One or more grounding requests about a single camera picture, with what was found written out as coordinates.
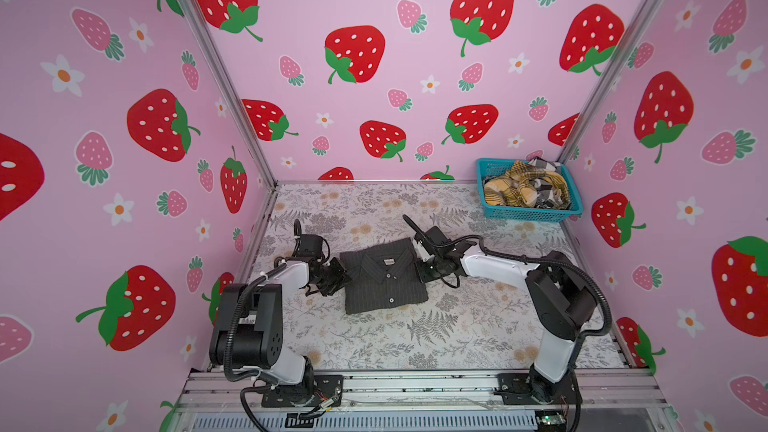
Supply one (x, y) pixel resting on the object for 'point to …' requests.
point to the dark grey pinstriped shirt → (383, 276)
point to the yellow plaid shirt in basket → (514, 188)
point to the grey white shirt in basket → (547, 198)
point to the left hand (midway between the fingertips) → (352, 276)
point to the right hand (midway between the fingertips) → (415, 272)
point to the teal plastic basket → (525, 214)
